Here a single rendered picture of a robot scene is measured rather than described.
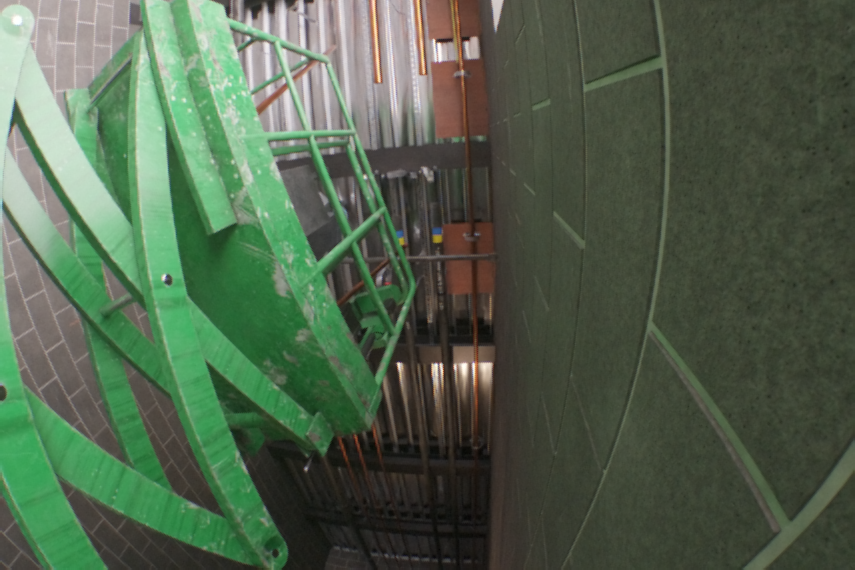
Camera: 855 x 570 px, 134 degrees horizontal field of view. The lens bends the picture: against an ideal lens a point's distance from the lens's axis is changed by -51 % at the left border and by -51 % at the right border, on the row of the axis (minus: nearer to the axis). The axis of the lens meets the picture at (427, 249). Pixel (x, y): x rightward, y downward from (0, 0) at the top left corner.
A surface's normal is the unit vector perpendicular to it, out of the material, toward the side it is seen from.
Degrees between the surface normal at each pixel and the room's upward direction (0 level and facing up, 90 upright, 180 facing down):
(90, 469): 90
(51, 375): 90
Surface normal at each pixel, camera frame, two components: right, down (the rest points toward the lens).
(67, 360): 0.99, -0.04
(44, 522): 0.93, -0.29
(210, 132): -0.12, 0.31
